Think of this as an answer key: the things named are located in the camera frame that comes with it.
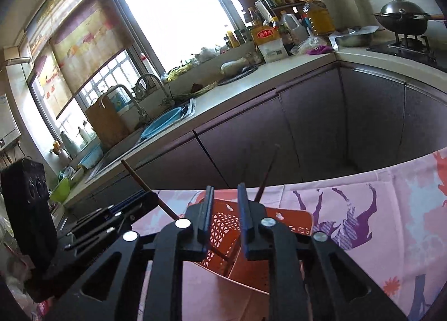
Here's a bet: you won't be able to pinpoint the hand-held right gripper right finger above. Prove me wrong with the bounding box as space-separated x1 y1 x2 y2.
237 183 409 321

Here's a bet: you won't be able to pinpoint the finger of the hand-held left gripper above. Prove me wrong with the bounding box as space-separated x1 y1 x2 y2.
65 218 133 251
73 191 161 227

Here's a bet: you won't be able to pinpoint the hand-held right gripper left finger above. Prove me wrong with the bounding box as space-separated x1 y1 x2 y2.
52 185 215 321

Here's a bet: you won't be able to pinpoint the orange plastic basket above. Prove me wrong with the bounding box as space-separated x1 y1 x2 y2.
190 197 314 294

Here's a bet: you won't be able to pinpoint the green plastic bowl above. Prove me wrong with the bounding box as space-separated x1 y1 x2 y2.
49 178 72 203

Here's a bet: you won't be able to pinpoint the steel sink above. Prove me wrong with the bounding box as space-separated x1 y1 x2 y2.
85 127 148 182

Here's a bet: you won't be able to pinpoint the teal plastic basin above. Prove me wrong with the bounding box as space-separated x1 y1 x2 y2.
77 144 104 170

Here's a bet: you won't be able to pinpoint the wooden cutting board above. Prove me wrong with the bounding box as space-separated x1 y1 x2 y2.
85 95 130 149

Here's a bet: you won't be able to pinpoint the blue plastic basin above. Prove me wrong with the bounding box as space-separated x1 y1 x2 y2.
140 106 183 139

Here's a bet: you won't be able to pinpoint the white water heater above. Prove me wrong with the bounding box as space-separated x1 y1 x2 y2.
0 92 22 149

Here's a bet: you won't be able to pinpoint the square steel faucet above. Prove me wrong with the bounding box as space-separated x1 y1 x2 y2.
104 84 148 126

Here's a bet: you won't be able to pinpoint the pink floral tablecloth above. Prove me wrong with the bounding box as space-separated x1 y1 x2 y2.
131 148 447 321

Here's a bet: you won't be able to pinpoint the curved steel faucet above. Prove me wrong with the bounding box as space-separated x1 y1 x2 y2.
134 73 169 100

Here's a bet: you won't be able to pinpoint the green onions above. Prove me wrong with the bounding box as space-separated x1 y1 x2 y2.
163 81 220 105

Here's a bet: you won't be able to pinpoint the round black mat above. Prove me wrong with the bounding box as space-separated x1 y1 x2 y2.
218 64 260 86

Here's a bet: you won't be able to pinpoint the white radish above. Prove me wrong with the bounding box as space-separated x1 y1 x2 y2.
220 58 248 74

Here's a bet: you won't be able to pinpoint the white packet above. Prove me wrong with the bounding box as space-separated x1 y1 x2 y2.
258 43 289 63

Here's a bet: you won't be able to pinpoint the printed window shade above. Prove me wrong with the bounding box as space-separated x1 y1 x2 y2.
26 0 135 112

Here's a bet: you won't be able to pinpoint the purple item in plastic bag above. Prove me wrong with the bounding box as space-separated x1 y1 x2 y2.
290 36 335 56

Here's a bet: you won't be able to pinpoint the yellow box with red label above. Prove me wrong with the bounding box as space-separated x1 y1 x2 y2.
251 25 282 45

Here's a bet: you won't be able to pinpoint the white plastic jug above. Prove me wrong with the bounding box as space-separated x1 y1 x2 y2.
279 13 308 43

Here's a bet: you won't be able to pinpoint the steel basin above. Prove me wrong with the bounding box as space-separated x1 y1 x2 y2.
333 28 380 48

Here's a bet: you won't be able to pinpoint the yellow oil bottle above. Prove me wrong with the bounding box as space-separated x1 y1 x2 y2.
302 0 336 37

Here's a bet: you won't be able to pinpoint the gas stove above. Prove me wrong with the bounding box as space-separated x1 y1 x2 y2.
366 34 440 63

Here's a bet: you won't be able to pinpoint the black wok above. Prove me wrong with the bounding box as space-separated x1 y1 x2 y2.
374 0 447 36

